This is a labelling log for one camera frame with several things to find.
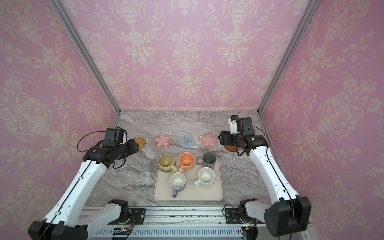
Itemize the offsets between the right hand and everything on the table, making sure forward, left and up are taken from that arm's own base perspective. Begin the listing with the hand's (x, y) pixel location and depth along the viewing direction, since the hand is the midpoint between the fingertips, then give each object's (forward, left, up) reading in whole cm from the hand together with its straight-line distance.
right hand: (225, 136), depth 80 cm
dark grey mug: (-5, +9, -18) cm, 20 cm away
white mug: (-14, +11, -20) cm, 27 cm away
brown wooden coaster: (+5, -8, -21) cm, 23 cm away
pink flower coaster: (+12, +39, -21) cm, 46 cm away
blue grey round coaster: (+11, +22, -21) cm, 32 cm away
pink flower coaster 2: (+11, +7, -21) cm, 25 cm away
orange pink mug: (-5, +23, -19) cm, 30 cm away
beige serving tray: (-21, +36, -21) cm, 46 cm away
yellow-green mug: (-4, +35, -20) cm, 40 cm away
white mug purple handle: (-16, +28, -21) cm, 38 cm away
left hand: (-4, +47, -1) cm, 47 cm away
